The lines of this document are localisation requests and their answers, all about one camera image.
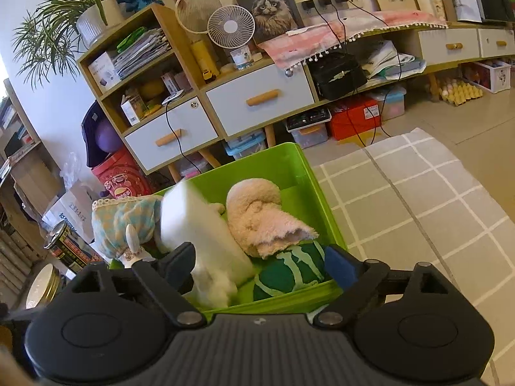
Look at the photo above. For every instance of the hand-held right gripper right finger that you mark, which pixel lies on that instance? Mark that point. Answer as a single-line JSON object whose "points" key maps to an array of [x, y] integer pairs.
{"points": [[342, 267]]}

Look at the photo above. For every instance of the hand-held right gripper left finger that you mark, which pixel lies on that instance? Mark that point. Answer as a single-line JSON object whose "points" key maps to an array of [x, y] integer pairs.
{"points": [[179, 265]]}

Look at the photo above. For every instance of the white foam block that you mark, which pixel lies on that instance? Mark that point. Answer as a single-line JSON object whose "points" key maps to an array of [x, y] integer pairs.
{"points": [[189, 217]]}

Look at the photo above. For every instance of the green striped plush ball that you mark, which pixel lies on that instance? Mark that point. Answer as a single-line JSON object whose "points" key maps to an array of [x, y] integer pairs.
{"points": [[281, 277]]}

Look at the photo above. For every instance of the doll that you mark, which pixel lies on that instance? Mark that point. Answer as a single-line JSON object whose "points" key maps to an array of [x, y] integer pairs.
{"points": [[120, 225]]}

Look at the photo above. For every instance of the green plastic bin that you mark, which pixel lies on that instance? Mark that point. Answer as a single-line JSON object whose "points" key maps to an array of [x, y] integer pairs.
{"points": [[297, 177]]}

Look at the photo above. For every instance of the red printed bag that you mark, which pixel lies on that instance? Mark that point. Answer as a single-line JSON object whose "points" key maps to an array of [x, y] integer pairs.
{"points": [[120, 177]]}

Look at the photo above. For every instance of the black yellow can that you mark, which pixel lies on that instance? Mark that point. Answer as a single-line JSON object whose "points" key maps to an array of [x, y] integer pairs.
{"points": [[68, 245]]}

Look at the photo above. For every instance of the white paper bag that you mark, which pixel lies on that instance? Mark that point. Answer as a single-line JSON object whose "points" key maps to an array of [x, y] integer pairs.
{"points": [[72, 209]]}

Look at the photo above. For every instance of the clear storage box blue lid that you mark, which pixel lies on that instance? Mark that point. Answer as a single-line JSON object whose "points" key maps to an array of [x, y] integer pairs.
{"points": [[245, 144]]}

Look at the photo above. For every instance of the glass jar gold lid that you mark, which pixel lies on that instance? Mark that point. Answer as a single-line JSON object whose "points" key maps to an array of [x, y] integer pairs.
{"points": [[42, 285]]}

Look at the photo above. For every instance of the clear box with black items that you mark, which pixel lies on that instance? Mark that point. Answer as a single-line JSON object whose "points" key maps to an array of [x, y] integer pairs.
{"points": [[309, 132]]}

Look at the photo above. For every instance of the red cardboard box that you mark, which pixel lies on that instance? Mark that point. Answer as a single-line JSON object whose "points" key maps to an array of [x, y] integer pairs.
{"points": [[350, 122]]}

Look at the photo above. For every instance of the purple ball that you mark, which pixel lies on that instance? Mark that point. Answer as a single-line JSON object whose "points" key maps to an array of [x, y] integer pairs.
{"points": [[106, 136]]}

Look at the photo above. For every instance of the small white carton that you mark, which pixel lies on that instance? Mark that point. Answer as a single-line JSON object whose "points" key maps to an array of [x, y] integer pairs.
{"points": [[130, 110]]}

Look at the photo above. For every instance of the white charging device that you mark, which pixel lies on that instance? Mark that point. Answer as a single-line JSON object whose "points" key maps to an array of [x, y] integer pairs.
{"points": [[172, 100]]}

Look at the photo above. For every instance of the wooden side shelf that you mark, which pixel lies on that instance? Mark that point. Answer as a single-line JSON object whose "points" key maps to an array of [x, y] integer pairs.
{"points": [[36, 177]]}

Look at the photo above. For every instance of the clear storage box pink contents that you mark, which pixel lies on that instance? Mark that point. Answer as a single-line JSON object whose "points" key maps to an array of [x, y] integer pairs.
{"points": [[390, 104]]}

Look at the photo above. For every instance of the black bag on shelf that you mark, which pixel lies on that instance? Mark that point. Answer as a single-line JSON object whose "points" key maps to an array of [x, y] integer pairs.
{"points": [[334, 76]]}

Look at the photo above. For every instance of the white product box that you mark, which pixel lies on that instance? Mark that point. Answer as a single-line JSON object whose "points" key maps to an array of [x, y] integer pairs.
{"points": [[102, 72]]}

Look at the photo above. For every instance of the yellow bottle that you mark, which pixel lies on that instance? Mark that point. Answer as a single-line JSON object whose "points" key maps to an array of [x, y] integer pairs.
{"points": [[203, 58]]}

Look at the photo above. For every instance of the yellow egg tray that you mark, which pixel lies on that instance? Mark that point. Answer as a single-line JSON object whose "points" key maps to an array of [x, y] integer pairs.
{"points": [[458, 92]]}

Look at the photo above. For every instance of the pile of folded clothes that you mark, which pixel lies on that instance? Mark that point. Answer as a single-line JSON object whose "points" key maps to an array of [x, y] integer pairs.
{"points": [[390, 62]]}

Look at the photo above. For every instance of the stack of papers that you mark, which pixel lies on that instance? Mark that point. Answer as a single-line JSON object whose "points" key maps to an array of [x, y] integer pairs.
{"points": [[141, 50]]}

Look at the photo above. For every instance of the wooden sideboard cabinet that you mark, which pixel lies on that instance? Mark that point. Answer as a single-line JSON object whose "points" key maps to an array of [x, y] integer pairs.
{"points": [[177, 40]]}

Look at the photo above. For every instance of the pink tasselled cloth runner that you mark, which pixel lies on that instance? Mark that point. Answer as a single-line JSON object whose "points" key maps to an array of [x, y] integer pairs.
{"points": [[305, 44]]}

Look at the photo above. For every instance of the white printed crate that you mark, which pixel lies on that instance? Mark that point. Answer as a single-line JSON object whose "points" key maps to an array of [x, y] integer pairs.
{"points": [[495, 78]]}

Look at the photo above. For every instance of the white desk fan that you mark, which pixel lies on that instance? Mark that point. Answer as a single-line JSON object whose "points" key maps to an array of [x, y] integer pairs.
{"points": [[229, 26]]}

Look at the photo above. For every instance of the round white fan guard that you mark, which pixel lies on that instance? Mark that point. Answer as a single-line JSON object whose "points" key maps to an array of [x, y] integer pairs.
{"points": [[193, 8]]}

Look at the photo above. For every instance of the framed cat picture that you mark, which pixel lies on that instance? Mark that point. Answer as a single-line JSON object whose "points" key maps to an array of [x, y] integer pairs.
{"points": [[269, 8]]}

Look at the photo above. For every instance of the potted green plant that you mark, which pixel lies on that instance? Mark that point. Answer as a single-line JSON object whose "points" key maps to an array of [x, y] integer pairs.
{"points": [[52, 24]]}

